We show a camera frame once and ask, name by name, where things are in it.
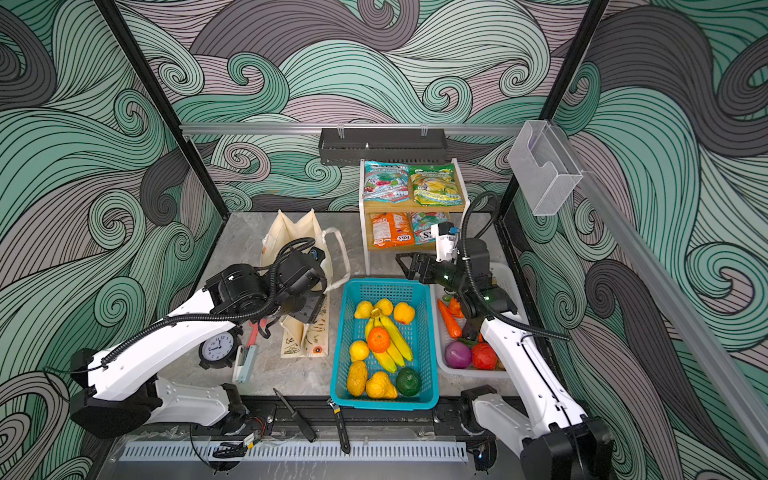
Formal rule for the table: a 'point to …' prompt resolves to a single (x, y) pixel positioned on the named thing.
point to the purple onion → (458, 355)
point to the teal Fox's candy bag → (422, 223)
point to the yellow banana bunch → (398, 350)
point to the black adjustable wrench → (344, 440)
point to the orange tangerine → (378, 340)
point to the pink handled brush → (246, 355)
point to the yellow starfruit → (358, 378)
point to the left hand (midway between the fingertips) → (313, 296)
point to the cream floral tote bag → (300, 340)
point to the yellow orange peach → (404, 313)
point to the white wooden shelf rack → (368, 208)
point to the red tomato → (483, 356)
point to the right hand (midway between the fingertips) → (410, 258)
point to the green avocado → (408, 381)
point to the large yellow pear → (379, 386)
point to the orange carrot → (452, 322)
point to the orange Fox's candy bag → (391, 230)
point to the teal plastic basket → (351, 343)
